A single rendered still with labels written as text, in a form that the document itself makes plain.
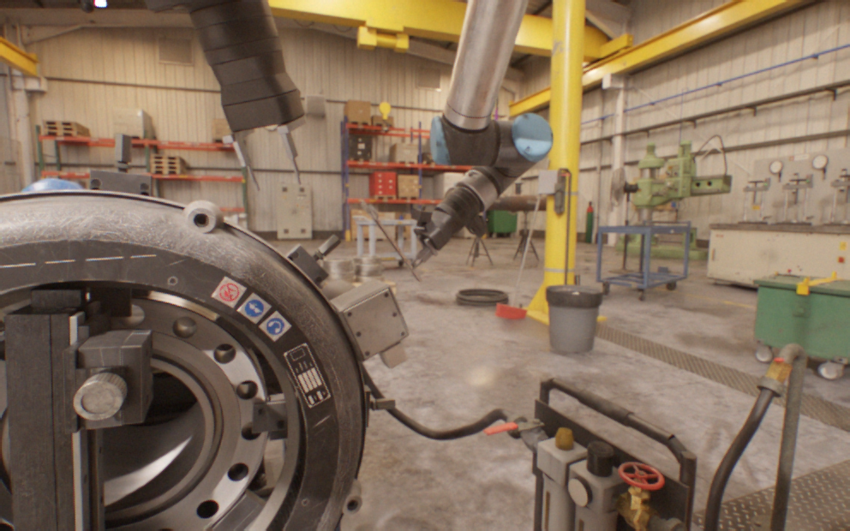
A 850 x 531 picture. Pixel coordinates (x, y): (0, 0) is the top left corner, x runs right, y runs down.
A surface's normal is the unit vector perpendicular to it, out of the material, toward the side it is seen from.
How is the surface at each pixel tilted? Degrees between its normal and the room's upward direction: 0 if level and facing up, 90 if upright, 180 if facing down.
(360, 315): 90
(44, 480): 90
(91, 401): 90
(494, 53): 137
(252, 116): 114
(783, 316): 90
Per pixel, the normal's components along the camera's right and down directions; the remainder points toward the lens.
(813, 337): -0.87, 0.05
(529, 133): 0.29, -0.15
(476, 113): 0.16, 0.81
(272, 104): -0.13, 0.51
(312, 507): 0.43, 0.11
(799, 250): -0.99, 0.02
